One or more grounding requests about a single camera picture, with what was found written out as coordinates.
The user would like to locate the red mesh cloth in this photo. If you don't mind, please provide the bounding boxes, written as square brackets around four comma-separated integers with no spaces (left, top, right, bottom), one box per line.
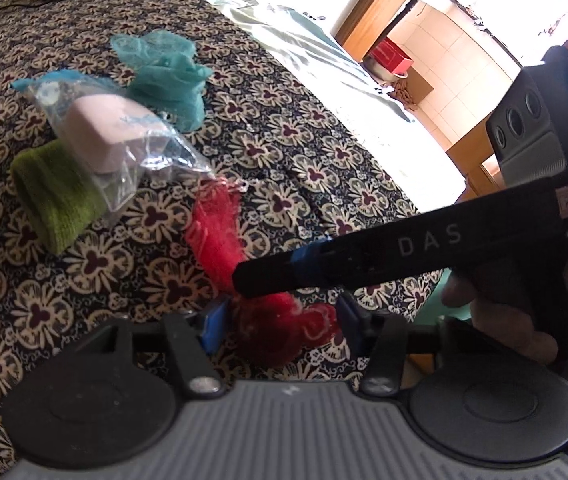
[186,177,340,366]

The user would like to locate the pale satin bed sheet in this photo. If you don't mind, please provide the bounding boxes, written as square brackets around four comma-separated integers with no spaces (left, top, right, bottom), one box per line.
[204,0,417,126]

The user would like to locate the wooden door frame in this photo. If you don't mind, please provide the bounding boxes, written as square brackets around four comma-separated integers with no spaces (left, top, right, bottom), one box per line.
[334,0,437,61]

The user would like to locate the floral patterned bedspread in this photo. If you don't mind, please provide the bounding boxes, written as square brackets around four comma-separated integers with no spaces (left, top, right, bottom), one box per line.
[0,0,445,480]

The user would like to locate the red plastic bin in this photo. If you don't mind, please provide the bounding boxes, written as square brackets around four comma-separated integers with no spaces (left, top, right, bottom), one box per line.
[369,36,413,80]

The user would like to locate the green knitted towel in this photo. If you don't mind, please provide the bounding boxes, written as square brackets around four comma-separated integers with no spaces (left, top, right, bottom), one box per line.
[10,140,107,256]

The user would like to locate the teal mesh cloth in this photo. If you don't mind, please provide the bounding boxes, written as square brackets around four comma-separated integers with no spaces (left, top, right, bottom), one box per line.
[110,30,213,133]

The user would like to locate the mint green cloth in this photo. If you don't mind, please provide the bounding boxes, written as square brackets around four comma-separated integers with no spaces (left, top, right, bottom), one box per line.
[414,280,452,321]

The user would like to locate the wooden cabinet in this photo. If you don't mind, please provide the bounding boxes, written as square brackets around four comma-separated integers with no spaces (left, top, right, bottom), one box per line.
[445,120,515,201]

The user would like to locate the person's right hand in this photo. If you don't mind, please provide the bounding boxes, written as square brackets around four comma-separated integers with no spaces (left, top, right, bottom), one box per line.
[440,276,562,367]

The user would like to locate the pink sponge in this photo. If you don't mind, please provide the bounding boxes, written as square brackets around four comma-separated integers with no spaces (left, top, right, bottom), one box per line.
[10,71,215,211]

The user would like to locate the small cardboard box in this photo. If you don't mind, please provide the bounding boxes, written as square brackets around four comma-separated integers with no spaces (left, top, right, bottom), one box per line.
[403,67,436,111]

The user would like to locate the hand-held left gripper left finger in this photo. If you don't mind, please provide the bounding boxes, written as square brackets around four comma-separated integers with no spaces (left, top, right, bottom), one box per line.
[74,297,232,401]

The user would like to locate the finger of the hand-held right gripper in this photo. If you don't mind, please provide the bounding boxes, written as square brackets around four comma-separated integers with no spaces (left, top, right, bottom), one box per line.
[231,240,328,300]

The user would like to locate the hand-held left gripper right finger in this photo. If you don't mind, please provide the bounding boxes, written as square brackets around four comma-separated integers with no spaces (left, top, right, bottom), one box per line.
[335,291,473,399]

